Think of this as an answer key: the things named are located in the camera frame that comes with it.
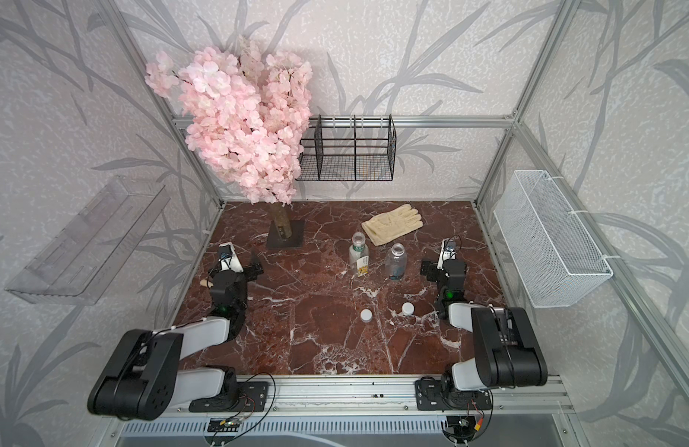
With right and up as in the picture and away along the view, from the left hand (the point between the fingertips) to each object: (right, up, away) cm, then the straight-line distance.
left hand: (240, 251), depth 86 cm
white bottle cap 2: (+53, -19, +3) cm, 57 cm away
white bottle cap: (+40, -21, +2) cm, 45 cm away
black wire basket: (+30, +38, +19) cm, 52 cm away
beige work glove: (+51, +8, +26) cm, 57 cm away
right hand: (+65, -1, +6) cm, 65 cm away
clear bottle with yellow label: (+37, -2, +9) cm, 38 cm away
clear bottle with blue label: (+50, -4, +3) cm, 50 cm away
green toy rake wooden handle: (-17, -12, +9) cm, 22 cm away
